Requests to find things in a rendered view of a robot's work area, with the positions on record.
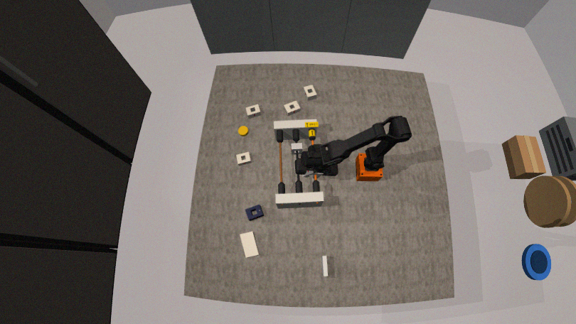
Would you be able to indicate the yellow short cylinder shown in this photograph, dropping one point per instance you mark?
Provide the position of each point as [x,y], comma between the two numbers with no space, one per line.
[243,131]

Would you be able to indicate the white square block with red mark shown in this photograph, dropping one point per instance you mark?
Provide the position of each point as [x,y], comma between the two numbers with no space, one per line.
[253,111]

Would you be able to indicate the white square block with dark centre hole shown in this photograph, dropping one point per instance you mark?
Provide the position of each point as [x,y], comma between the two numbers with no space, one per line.
[310,92]

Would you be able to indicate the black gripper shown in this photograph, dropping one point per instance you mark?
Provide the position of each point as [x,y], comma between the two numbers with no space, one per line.
[330,171]

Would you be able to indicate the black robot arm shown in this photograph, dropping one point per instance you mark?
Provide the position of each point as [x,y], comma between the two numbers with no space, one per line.
[399,131]

